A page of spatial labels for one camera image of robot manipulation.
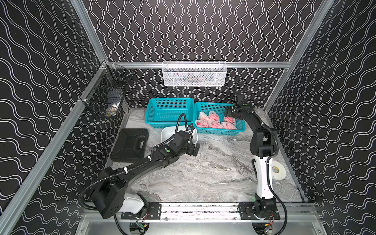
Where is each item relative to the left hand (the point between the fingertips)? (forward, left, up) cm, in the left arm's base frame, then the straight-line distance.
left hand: (193, 139), depth 82 cm
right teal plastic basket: (+35, -3, -9) cm, 37 cm away
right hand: (+31, -27, -9) cm, 42 cm away
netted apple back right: (+27, -14, -10) cm, 33 cm away
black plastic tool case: (0, +39, -12) cm, 41 cm away
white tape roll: (-8, -52, -16) cm, 56 cm away
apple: (+25, -25, -9) cm, 37 cm away
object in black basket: (+10, +47, +8) cm, 49 cm away
